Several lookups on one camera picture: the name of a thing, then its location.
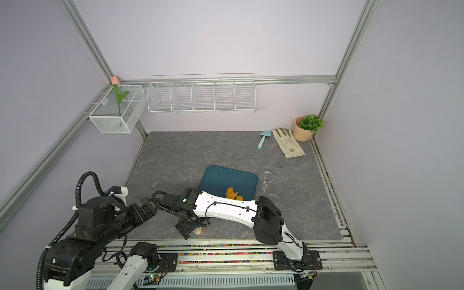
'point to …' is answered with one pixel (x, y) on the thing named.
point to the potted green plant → (304, 127)
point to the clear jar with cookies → (266, 177)
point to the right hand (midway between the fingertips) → (194, 225)
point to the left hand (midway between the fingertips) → (153, 208)
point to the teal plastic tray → (216, 180)
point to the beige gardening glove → (290, 147)
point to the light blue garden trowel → (267, 133)
